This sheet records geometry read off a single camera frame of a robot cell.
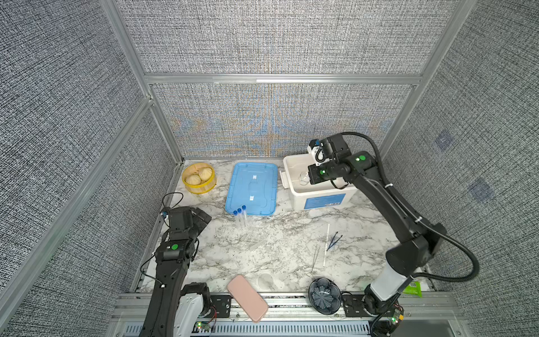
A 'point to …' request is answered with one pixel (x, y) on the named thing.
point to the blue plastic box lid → (253, 184)
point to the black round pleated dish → (324, 295)
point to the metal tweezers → (314, 261)
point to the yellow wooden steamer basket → (204, 187)
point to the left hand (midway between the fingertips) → (198, 218)
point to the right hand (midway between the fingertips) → (310, 172)
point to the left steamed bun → (193, 180)
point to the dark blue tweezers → (335, 242)
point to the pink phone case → (250, 301)
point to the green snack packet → (414, 288)
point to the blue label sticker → (323, 201)
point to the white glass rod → (326, 245)
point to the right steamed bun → (205, 173)
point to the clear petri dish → (265, 281)
